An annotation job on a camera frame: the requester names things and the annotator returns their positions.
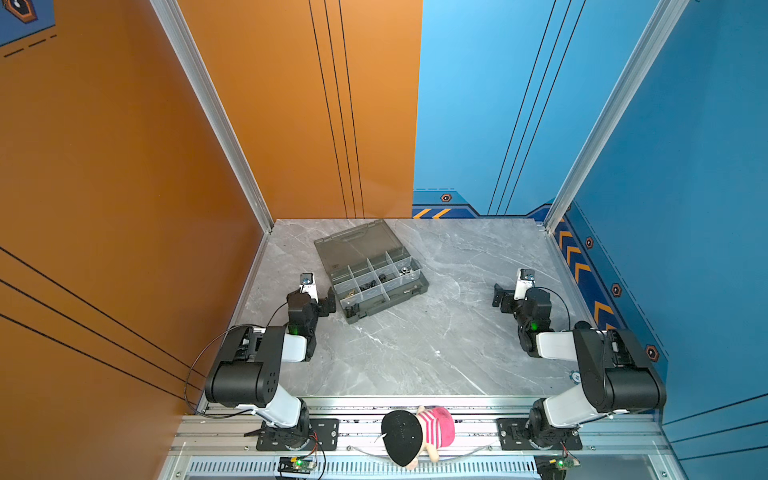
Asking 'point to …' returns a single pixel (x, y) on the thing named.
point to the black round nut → (383, 278)
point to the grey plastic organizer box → (371, 268)
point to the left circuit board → (296, 465)
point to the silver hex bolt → (406, 291)
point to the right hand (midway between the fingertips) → (509, 286)
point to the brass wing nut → (354, 291)
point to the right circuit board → (552, 467)
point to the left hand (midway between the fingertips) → (315, 286)
